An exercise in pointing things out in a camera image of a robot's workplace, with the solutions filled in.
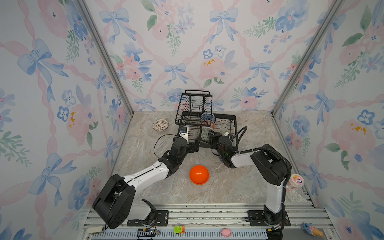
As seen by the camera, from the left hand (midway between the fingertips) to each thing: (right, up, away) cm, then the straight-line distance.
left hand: (191, 135), depth 83 cm
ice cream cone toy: (+56, -43, -14) cm, 71 cm away
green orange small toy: (-5, -43, -14) cm, 45 cm away
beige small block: (-46, -44, -13) cm, 64 cm away
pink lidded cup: (+54, -23, -7) cm, 59 cm away
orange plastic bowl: (+4, -22, +2) cm, 23 cm away
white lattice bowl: (-23, +6, +27) cm, 36 cm away
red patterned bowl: (+15, +6, +23) cm, 28 cm away
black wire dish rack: (+2, +16, +20) cm, 26 cm away
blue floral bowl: (+12, +13, +28) cm, 33 cm away
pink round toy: (+16, -44, -14) cm, 49 cm away
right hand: (+9, +3, +10) cm, 14 cm away
